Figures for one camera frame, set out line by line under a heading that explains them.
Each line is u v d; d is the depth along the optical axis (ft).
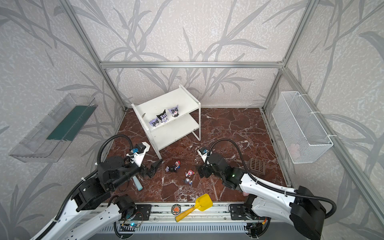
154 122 2.13
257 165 2.85
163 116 2.16
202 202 2.49
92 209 1.50
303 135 2.03
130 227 2.34
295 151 2.40
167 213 2.46
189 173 2.77
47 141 2.10
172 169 2.84
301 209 1.32
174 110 2.22
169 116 2.32
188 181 2.70
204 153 2.23
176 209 2.46
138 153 1.72
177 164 2.91
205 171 2.28
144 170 1.84
